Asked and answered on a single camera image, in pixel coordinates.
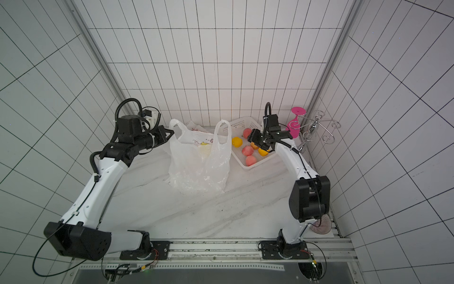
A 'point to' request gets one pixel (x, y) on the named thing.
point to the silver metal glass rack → (311, 134)
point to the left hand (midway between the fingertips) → (173, 135)
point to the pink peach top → (246, 132)
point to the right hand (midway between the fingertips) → (253, 136)
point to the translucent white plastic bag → (199, 162)
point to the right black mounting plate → (276, 249)
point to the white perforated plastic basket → (237, 129)
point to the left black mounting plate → (156, 250)
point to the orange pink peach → (253, 146)
